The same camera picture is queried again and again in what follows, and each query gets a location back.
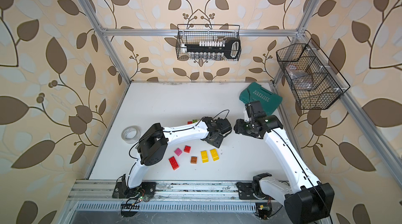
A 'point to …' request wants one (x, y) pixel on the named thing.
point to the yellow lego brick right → (214, 154)
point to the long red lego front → (174, 163)
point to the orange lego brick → (193, 159)
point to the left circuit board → (130, 210)
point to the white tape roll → (131, 134)
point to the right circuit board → (263, 210)
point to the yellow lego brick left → (204, 156)
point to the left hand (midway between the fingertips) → (213, 139)
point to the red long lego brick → (189, 122)
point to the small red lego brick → (187, 149)
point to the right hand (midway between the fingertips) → (239, 129)
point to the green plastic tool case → (269, 101)
